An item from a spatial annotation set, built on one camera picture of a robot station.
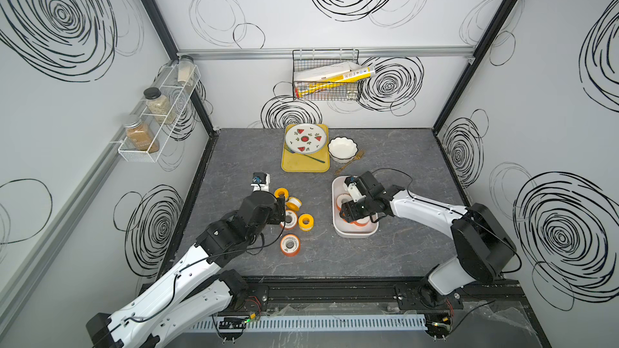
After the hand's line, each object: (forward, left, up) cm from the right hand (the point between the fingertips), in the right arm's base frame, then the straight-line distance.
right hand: (348, 212), depth 88 cm
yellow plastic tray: (+26, +12, -4) cm, 29 cm away
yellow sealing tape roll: (+10, +26, -2) cm, 28 cm away
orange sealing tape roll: (-2, +21, -2) cm, 21 cm away
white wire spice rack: (+38, +69, +25) cm, 82 cm away
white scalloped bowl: (+33, 0, -3) cm, 33 cm away
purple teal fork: (+27, +13, -4) cm, 31 cm away
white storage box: (-6, +2, 0) cm, 6 cm away
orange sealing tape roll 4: (-3, -5, -1) cm, 6 cm away
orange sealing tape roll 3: (+7, +2, -2) cm, 8 cm away
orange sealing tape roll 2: (-12, +21, -3) cm, 24 cm away
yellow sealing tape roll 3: (-3, +16, -3) cm, 16 cm away
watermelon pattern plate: (+39, +18, -3) cm, 43 cm away
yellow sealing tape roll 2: (+3, +21, 0) cm, 21 cm away
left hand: (-4, +24, +17) cm, 30 cm away
